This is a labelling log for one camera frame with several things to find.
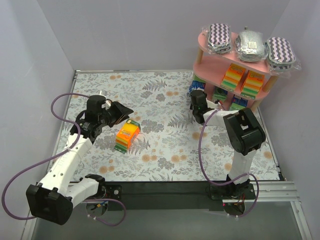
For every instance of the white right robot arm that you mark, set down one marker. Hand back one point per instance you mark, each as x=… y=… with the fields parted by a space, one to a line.
x=245 y=136

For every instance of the green blue sponge pack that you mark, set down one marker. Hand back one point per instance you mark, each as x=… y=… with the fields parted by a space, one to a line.
x=219 y=95
x=238 y=103
x=196 y=85

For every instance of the orange boxed sponge pack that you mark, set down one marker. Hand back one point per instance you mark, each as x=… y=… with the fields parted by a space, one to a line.
x=252 y=84
x=232 y=77
x=126 y=135

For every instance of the purple wavy sponge pack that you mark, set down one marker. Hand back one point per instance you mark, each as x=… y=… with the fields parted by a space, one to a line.
x=281 y=58
x=217 y=38

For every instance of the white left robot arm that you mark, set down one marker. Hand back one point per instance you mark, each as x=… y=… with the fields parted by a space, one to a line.
x=52 y=199

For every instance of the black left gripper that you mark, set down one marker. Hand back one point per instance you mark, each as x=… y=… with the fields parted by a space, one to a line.
x=113 y=114

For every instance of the floral table mat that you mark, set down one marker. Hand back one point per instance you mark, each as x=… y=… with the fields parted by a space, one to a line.
x=166 y=148

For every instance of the silver scrubber sponge pack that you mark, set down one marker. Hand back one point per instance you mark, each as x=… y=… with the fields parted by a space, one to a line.
x=250 y=46

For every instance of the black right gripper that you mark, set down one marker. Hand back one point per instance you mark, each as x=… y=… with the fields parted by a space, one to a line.
x=198 y=116

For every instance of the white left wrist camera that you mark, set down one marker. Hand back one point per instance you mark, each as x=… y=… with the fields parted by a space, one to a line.
x=108 y=102

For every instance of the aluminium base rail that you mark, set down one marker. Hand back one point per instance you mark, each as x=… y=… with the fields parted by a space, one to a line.
x=184 y=211

